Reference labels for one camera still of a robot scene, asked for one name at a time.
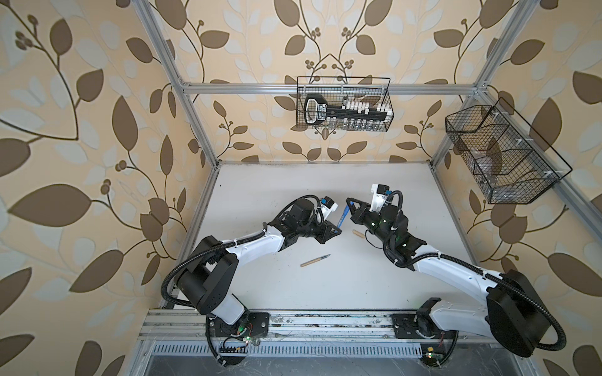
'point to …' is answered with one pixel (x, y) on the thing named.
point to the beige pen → (313, 260)
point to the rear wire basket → (369, 124)
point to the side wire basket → (510, 160)
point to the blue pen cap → (351, 203)
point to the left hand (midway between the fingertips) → (340, 226)
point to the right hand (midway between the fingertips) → (346, 204)
